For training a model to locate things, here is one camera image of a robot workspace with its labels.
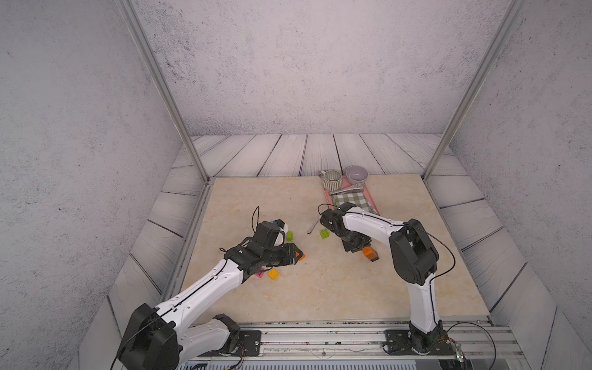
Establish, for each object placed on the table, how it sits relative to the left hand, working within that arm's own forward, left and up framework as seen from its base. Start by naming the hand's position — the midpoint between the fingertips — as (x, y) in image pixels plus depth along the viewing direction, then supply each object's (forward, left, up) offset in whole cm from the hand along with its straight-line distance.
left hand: (302, 256), depth 78 cm
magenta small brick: (-1, +16, -13) cm, 20 cm away
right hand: (+7, -24, -8) cm, 26 cm away
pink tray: (+43, -23, -11) cm, 50 cm away
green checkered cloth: (+35, -27, -12) cm, 46 cm away
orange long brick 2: (+5, -24, -6) cm, 26 cm away
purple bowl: (+49, -28, -9) cm, 57 cm away
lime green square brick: (+15, -10, -11) cm, 21 cm away
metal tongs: (+39, -25, -10) cm, 47 cm away
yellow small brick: (0, +11, -14) cm, 18 cm away
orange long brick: (+7, -1, -15) cm, 17 cm away
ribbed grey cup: (+45, -16, -9) cm, 48 cm away
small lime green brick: (+15, +5, -12) cm, 20 cm away
